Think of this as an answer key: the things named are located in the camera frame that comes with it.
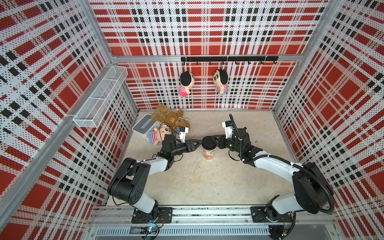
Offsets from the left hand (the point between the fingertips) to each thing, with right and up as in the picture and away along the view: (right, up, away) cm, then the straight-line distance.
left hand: (203, 142), depth 84 cm
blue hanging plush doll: (+11, +39, +7) cm, 41 cm away
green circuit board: (-26, -40, -15) cm, 50 cm away
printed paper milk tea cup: (+4, -7, +1) cm, 8 cm away
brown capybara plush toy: (-29, +18, +24) cm, 41 cm away
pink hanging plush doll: (-10, +39, +11) cm, 42 cm away
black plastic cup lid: (+3, 0, -4) cm, 5 cm away
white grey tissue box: (-42, +10, +23) cm, 49 cm away
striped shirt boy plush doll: (-30, +3, +14) cm, 33 cm away
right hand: (+7, +3, -1) cm, 7 cm away
